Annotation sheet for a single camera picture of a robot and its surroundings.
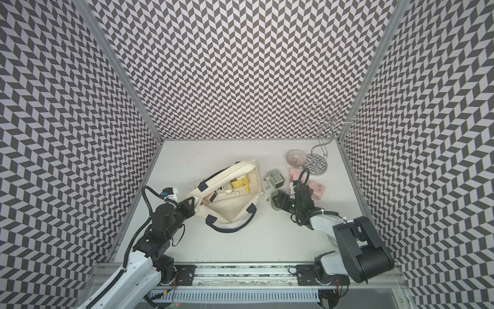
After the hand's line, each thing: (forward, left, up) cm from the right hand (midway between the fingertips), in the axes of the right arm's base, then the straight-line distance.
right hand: (278, 203), depth 91 cm
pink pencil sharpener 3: (+5, -5, +3) cm, 8 cm away
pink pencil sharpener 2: (+5, -19, +4) cm, 20 cm away
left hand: (-2, +37, +10) cm, 39 cm away
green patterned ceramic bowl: (-17, -22, -1) cm, 28 cm away
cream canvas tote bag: (+1, +24, +2) cm, 24 cm away
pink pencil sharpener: (+14, -9, +4) cm, 17 cm away
